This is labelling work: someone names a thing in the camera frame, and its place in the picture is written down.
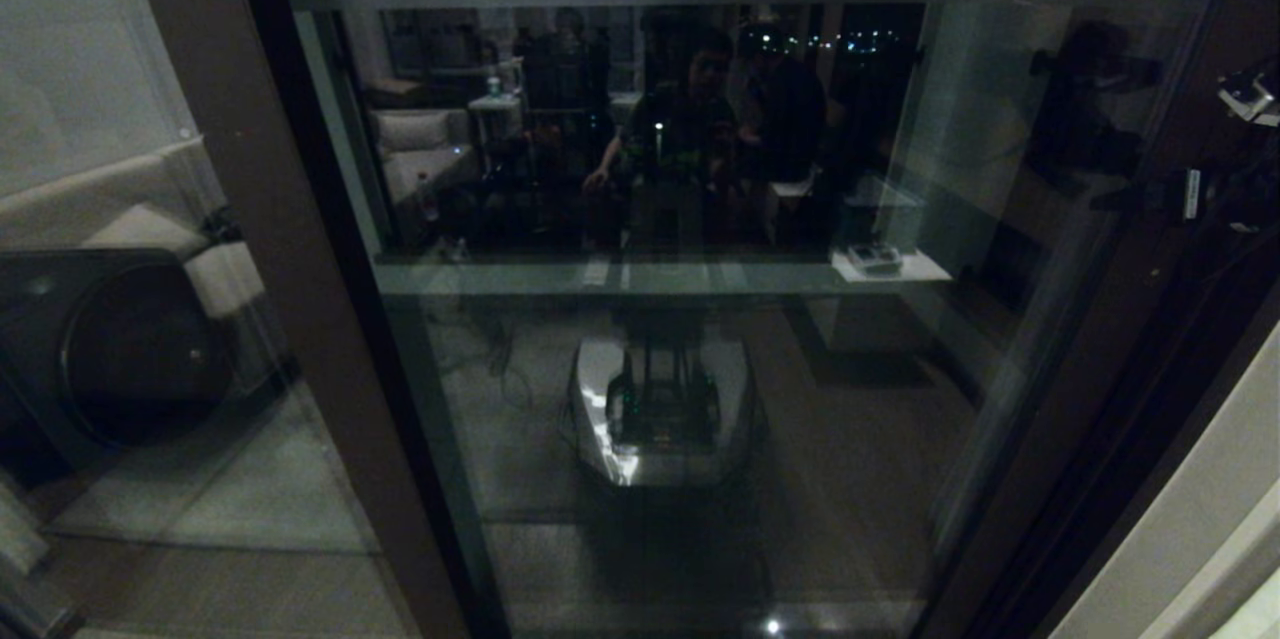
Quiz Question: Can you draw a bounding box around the brown framed sliding glass door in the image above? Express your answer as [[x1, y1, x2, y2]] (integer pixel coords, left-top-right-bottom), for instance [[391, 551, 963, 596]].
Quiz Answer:
[[270, 0, 1266, 639]]

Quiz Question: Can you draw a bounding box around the brown stone balcony sill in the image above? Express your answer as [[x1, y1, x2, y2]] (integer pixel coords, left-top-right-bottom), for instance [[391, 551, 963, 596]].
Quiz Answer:
[[380, 253, 901, 272]]

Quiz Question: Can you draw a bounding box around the brown framed fixed glass panel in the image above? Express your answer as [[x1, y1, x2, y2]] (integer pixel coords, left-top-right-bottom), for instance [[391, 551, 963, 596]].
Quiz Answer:
[[0, 0, 471, 639]]

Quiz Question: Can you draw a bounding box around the grey rug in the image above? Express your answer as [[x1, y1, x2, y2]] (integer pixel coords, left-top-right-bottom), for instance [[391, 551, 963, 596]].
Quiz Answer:
[[50, 374, 386, 557]]

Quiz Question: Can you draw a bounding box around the white sofa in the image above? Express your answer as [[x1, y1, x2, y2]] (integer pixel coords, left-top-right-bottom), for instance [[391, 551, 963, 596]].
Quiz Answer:
[[0, 137, 299, 390]]

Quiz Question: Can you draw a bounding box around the dark grey box furniture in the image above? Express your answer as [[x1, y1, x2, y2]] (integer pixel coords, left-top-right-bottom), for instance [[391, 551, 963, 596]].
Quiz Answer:
[[0, 249, 291, 450]]

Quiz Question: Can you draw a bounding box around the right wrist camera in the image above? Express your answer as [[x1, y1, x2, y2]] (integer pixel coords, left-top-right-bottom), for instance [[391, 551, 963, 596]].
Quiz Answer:
[[1216, 67, 1280, 130]]

